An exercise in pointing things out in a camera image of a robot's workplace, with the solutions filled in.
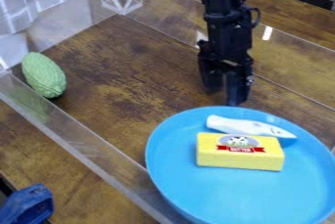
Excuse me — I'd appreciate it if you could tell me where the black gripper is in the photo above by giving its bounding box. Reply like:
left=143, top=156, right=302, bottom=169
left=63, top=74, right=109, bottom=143
left=197, top=9, right=255, bottom=106

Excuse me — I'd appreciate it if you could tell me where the blue round plate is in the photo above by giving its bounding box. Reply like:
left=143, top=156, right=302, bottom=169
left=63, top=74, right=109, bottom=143
left=145, top=106, right=335, bottom=224

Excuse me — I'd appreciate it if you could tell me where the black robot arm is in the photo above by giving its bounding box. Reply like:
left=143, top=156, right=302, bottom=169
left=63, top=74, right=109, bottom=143
left=197, top=0, right=253, bottom=106

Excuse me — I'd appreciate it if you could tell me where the white toy fish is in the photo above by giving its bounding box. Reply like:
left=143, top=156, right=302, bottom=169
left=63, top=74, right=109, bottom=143
left=205, top=114, right=298, bottom=139

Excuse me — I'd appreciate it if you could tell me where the yellow toy butter block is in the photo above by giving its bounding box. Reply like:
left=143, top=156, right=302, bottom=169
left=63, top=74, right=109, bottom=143
left=196, top=132, right=285, bottom=171

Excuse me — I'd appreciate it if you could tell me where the green bumpy toy gourd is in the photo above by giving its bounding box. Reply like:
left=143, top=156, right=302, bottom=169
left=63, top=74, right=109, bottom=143
left=22, top=52, right=67, bottom=98

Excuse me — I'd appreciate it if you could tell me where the blue clamp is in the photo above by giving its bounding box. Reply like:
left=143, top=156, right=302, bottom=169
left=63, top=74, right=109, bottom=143
left=0, top=184, right=55, bottom=224

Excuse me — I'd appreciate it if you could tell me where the clear acrylic enclosure wall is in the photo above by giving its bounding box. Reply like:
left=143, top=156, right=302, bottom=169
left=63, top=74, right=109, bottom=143
left=0, top=0, right=335, bottom=224

